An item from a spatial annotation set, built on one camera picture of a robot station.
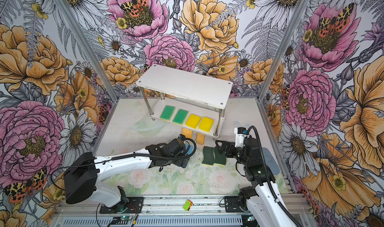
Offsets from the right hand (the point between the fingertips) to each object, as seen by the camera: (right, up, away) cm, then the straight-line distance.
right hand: (222, 147), depth 76 cm
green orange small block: (-17, -27, -3) cm, 32 cm away
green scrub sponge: (-32, +17, +26) cm, 45 cm away
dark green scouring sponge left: (-6, -8, +13) cm, 17 cm away
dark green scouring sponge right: (0, -9, +12) cm, 15 cm away
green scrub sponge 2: (-23, +15, +23) cm, 36 cm away
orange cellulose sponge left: (-19, +4, +23) cm, 30 cm away
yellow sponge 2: (-7, +10, +21) cm, 24 cm away
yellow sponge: (-15, +12, +23) cm, 30 cm away
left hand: (-22, -8, +7) cm, 25 cm away
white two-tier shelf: (-18, +24, -1) cm, 30 cm away
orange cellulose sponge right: (-11, +1, +20) cm, 22 cm away
